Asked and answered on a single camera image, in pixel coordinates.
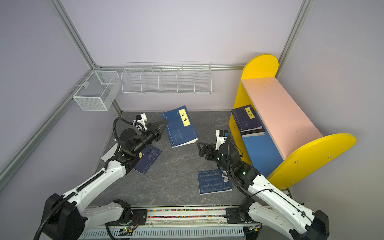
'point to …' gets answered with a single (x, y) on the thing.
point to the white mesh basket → (98, 91)
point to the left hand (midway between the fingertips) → (169, 122)
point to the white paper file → (110, 153)
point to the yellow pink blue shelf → (292, 145)
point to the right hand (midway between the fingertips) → (204, 145)
